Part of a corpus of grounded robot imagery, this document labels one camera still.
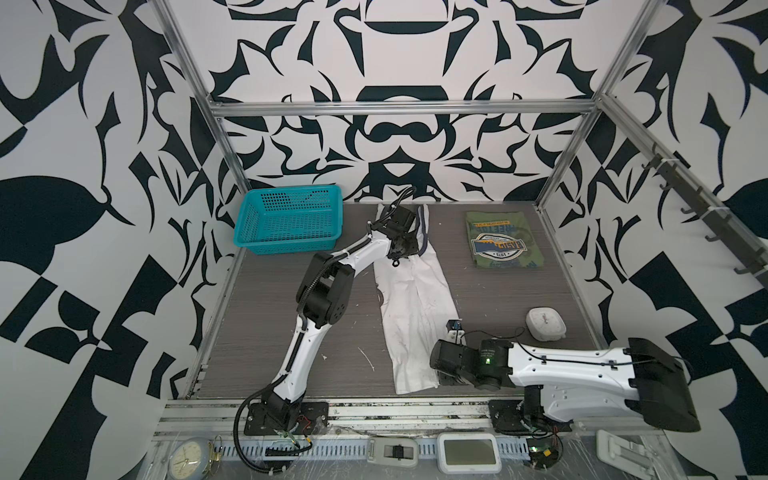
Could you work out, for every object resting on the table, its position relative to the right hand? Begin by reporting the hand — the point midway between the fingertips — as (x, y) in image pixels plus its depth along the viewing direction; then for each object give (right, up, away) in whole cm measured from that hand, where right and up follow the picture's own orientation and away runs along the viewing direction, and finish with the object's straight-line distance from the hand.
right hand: (440, 375), depth 78 cm
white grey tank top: (-4, +15, +15) cm, 22 cm away
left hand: (-4, +34, +23) cm, 41 cm away
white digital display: (+4, -12, -12) cm, 17 cm away
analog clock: (-57, -13, -12) cm, 59 cm away
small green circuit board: (+23, -15, -7) cm, 28 cm away
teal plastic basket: (-50, +42, +37) cm, 75 cm away
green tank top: (+28, +34, +30) cm, 53 cm away
